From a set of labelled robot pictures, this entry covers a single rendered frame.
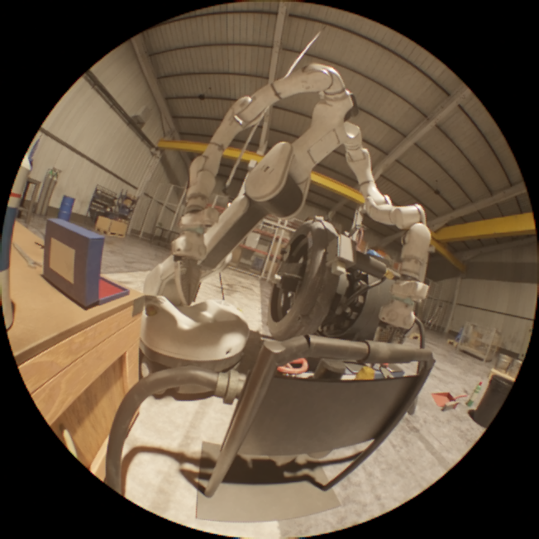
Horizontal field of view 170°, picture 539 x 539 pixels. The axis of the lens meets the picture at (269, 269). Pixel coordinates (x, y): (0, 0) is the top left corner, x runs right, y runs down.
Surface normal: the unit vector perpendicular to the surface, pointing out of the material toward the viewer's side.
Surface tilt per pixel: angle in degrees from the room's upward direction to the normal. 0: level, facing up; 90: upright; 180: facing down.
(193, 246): 73
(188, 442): 0
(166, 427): 0
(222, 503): 0
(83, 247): 96
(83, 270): 96
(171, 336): 58
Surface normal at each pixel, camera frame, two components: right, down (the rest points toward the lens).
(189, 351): 0.50, 0.14
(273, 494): 0.30, -0.95
